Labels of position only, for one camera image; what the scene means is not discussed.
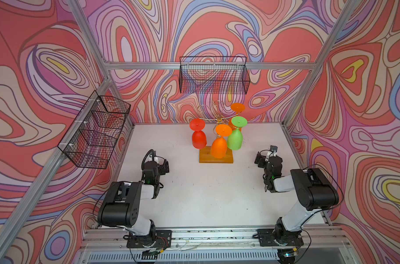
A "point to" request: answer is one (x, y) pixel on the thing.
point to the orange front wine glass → (218, 144)
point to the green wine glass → (235, 140)
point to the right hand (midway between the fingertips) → (266, 156)
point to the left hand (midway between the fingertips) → (159, 161)
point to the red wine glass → (199, 140)
